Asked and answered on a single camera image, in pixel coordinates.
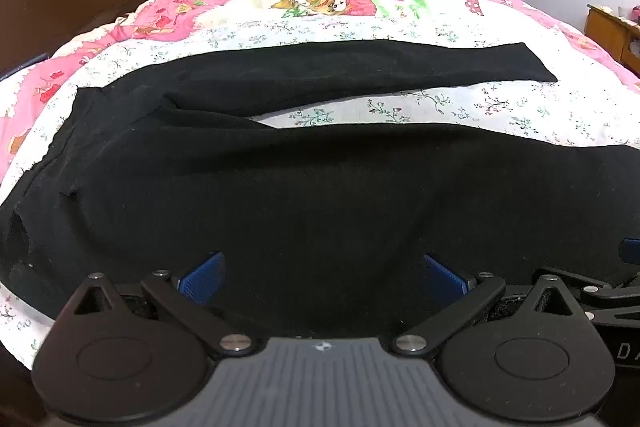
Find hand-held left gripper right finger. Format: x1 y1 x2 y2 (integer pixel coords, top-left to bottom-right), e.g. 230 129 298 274
391 253 583 356

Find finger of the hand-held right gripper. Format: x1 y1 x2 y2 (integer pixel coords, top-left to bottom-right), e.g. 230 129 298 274
618 238 640 264
532 266 640 325

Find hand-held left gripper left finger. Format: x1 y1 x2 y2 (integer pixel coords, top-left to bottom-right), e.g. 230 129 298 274
55 252 258 356

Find black pants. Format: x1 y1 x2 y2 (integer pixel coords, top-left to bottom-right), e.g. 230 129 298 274
0 39 640 343

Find wooden desk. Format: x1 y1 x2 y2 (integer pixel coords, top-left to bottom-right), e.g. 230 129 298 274
584 4 640 78

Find floral printed blanket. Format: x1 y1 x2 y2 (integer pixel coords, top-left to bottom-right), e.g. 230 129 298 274
0 0 640 363

